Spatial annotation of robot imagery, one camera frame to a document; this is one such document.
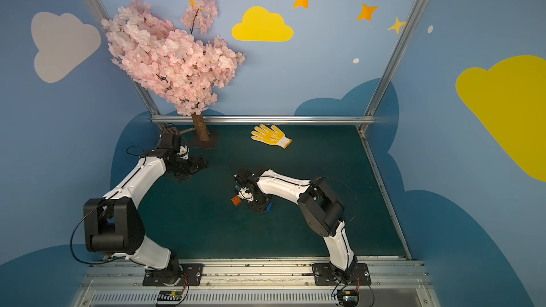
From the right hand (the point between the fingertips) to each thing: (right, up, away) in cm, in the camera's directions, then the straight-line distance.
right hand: (265, 202), depth 90 cm
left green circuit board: (-33, -29, -17) cm, 47 cm away
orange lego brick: (-13, 0, +1) cm, 13 cm away
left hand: (-28, +15, -1) cm, 32 cm away
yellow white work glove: (+3, +30, +29) cm, 42 cm away
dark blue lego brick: (+2, 0, -7) cm, 7 cm away
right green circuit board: (+30, -29, -17) cm, 45 cm away
